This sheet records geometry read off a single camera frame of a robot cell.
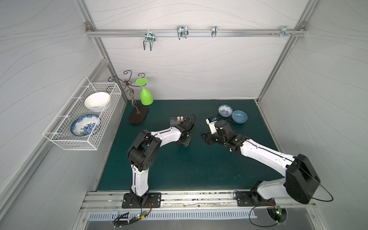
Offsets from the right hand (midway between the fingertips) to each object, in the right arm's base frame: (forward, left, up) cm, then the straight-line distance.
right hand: (205, 132), depth 84 cm
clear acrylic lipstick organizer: (+14, +20, -9) cm, 26 cm away
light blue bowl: (+24, -28, -13) cm, 39 cm away
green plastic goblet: (+20, +39, +8) cm, 44 cm away
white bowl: (+3, +59, +21) cm, 62 cm away
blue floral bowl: (+29, -18, -13) cm, 37 cm away
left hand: (+1, +12, -13) cm, 18 cm away
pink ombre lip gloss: (+13, +16, -3) cm, 20 cm away
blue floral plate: (-11, +58, +21) cm, 62 cm away
